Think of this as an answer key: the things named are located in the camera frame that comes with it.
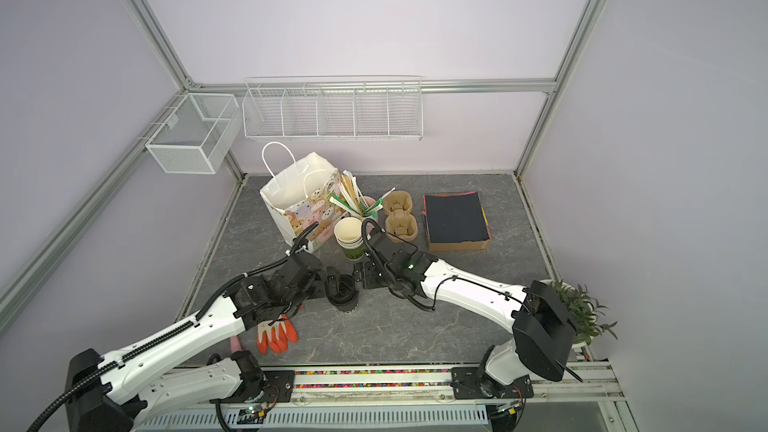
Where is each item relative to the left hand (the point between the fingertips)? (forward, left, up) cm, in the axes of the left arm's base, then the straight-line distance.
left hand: (324, 279), depth 77 cm
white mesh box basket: (+49, +43, +11) cm, 66 cm away
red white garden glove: (-10, +15, -12) cm, 22 cm away
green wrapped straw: (+24, -13, -4) cm, 28 cm away
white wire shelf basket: (+54, -2, +16) cm, 57 cm away
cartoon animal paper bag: (+30, +10, +1) cm, 32 cm away
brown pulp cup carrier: (+23, -22, -11) cm, 34 cm away
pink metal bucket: (+27, -12, -5) cm, 30 cm away
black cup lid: (-3, -10, +7) cm, 12 cm away
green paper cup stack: (+16, -5, -5) cm, 17 cm away
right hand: (+2, -10, -1) cm, 10 cm away
